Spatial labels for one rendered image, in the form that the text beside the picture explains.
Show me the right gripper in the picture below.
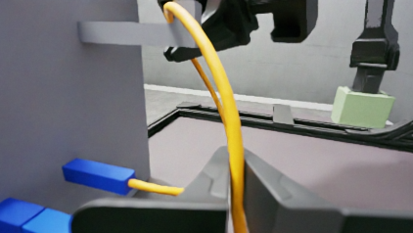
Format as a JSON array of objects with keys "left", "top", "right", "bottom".
[{"left": 163, "top": 0, "right": 318, "bottom": 63}]

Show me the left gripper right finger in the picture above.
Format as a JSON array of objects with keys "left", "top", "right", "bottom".
[{"left": 244, "top": 147, "right": 413, "bottom": 233}]

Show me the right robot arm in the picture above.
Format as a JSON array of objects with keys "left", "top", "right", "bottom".
[{"left": 347, "top": 0, "right": 400, "bottom": 95}]

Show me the yellow patch cord with blue plugs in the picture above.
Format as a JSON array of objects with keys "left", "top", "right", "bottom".
[{"left": 22, "top": 2, "right": 248, "bottom": 233}]

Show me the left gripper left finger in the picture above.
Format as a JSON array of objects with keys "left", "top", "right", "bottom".
[{"left": 68, "top": 146, "right": 230, "bottom": 233}]

